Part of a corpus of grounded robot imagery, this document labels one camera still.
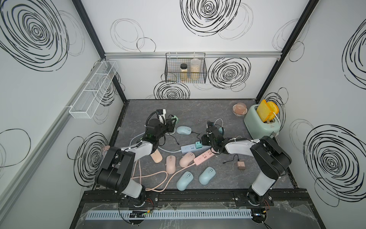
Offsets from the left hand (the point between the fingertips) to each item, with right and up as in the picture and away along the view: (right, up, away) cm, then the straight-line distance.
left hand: (175, 119), depth 88 cm
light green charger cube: (+1, 0, 0) cm, 2 cm away
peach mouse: (-11, -23, 0) cm, 26 cm away
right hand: (+18, -13, +7) cm, 23 cm away
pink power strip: (+16, -24, -2) cm, 29 cm away
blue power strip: (+11, -18, +2) cm, 22 cm away
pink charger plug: (+39, -27, -5) cm, 48 cm away
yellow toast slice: (+56, +5, -3) cm, 56 cm away
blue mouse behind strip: (+5, -8, +11) cm, 15 cm away
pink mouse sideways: (+8, -24, -1) cm, 25 cm away
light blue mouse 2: (+20, -30, -7) cm, 37 cm away
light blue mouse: (+6, -33, -9) cm, 35 cm away
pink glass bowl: (+48, +7, +21) cm, 53 cm away
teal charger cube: (+14, -16, -1) cm, 21 cm away
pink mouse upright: (-2, -27, -3) cm, 27 cm away
